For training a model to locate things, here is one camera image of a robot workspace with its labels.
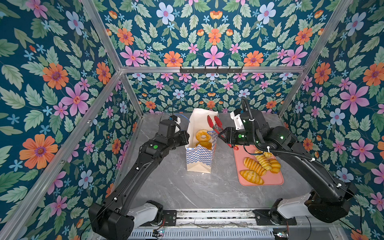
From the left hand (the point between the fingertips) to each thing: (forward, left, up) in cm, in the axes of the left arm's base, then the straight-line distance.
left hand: (192, 132), depth 72 cm
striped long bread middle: (-8, -41, -22) cm, 47 cm away
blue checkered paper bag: (-7, -3, -18) cm, 19 cm away
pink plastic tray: (-16, -44, -28) cm, 54 cm away
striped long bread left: (-9, -36, -25) cm, 45 cm away
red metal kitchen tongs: (+4, -14, +1) cm, 14 cm away
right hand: (-6, -13, +6) cm, 16 cm away
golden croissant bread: (-15, -32, -25) cm, 43 cm away
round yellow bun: (+8, -8, -25) cm, 27 cm away
